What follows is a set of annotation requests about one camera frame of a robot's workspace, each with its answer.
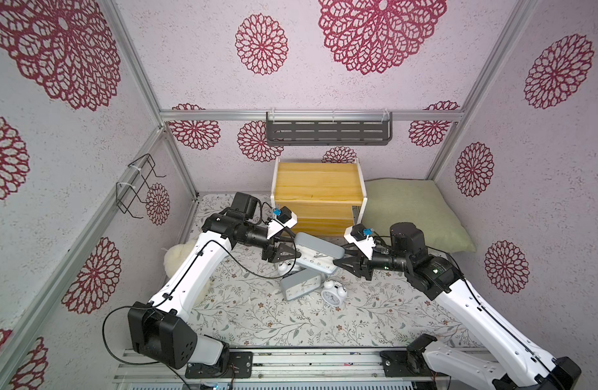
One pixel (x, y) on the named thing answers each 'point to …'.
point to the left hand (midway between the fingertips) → (295, 248)
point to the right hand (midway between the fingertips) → (337, 252)
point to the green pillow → (414, 201)
